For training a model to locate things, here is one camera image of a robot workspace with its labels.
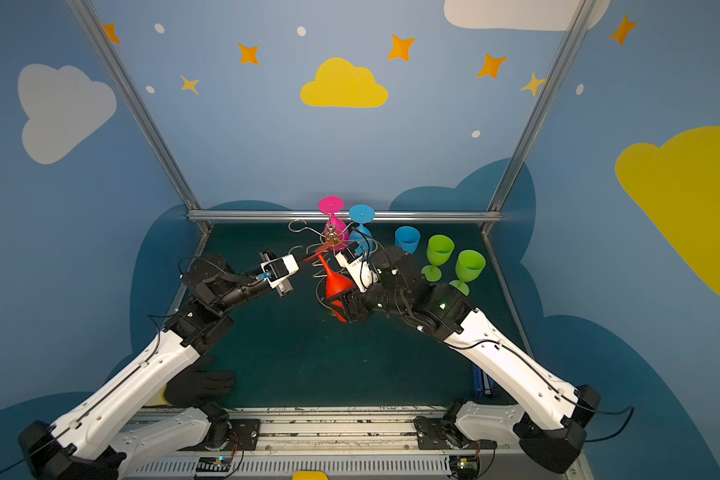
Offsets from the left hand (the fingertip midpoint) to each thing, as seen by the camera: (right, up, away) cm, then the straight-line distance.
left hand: (308, 245), depth 61 cm
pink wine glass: (+4, +4, +17) cm, 18 cm away
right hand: (+7, -10, +3) cm, 12 cm away
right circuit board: (+37, -55, +12) cm, 67 cm away
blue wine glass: (+11, +9, +23) cm, 27 cm away
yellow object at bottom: (-1, -54, +8) cm, 55 cm away
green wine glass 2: (+45, -5, +30) cm, 54 cm away
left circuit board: (-26, -55, +12) cm, 62 cm away
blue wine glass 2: (+26, +4, +38) cm, 47 cm away
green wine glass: (+36, -1, +33) cm, 49 cm away
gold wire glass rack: (-6, +6, +19) cm, 21 cm away
